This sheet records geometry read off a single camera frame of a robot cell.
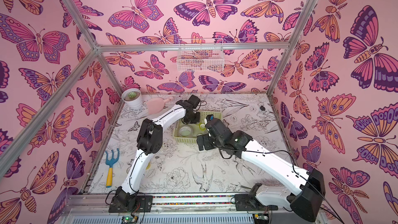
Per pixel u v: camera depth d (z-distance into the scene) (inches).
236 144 19.4
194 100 34.4
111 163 34.4
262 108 43.2
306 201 14.4
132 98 41.6
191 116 35.7
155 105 44.5
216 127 21.2
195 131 39.1
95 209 29.0
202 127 39.4
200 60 41.6
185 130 39.2
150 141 24.4
